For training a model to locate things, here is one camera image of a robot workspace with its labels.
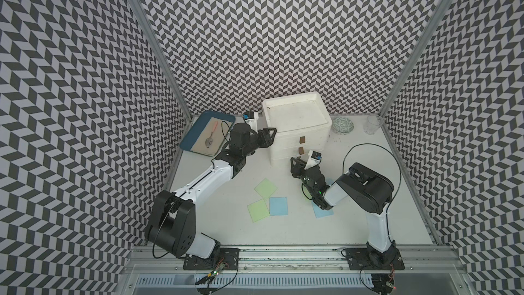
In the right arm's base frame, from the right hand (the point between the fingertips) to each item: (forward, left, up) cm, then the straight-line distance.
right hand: (292, 161), depth 96 cm
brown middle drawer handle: (0, -4, +9) cm, 10 cm away
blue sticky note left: (-20, +7, -4) cm, 21 cm away
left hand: (+2, +9, +19) cm, 21 cm away
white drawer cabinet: (+6, -4, +20) cm, 22 cm away
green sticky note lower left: (-21, +15, -4) cm, 27 cm away
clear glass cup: (+24, -46, -1) cm, 52 cm away
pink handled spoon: (+13, +42, -1) cm, 44 cm away
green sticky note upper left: (-12, +12, -4) cm, 18 cm away
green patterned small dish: (+24, -30, -1) cm, 38 cm away
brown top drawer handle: (+1, -3, +15) cm, 16 cm away
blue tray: (+24, +51, -1) cm, 56 cm away
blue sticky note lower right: (-22, -11, -5) cm, 25 cm away
